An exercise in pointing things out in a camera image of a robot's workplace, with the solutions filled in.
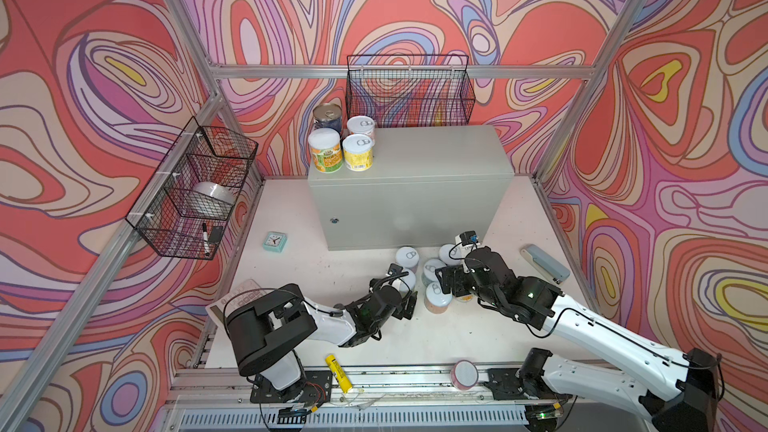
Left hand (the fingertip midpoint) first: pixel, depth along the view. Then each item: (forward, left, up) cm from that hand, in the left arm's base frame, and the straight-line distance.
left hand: (408, 287), depth 87 cm
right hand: (-2, -11, +11) cm, 16 cm away
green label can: (-5, +2, +14) cm, 15 cm away
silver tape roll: (+13, +49, +28) cm, 58 cm away
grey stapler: (+4, -45, +1) cm, 46 cm away
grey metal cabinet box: (+40, -9, +1) cm, 41 cm away
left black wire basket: (+9, +58, +25) cm, 64 cm away
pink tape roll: (-22, -13, -3) cm, 26 cm away
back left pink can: (+9, 0, +2) cm, 9 cm away
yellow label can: (-11, -11, +18) cm, 24 cm away
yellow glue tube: (-22, +19, -2) cm, 29 cm away
